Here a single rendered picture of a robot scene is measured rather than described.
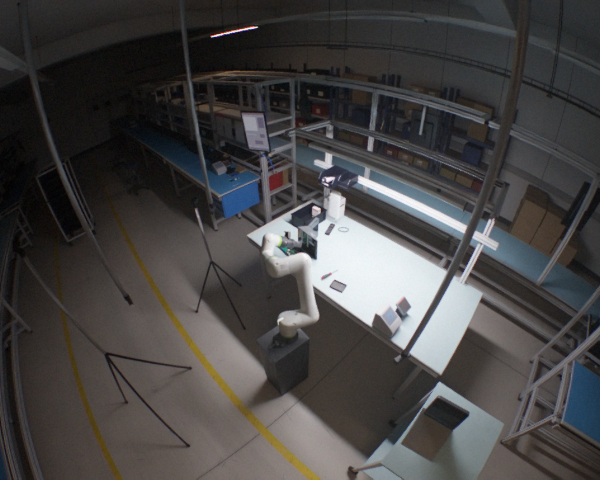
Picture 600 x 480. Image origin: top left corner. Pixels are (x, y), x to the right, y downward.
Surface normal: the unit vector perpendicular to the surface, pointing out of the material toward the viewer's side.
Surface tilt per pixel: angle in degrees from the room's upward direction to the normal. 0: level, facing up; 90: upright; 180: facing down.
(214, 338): 0
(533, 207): 90
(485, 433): 0
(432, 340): 0
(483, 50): 90
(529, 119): 90
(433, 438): 24
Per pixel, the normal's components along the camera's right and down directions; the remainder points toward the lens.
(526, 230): -0.70, 0.46
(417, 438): -0.28, -0.50
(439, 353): -0.01, -0.77
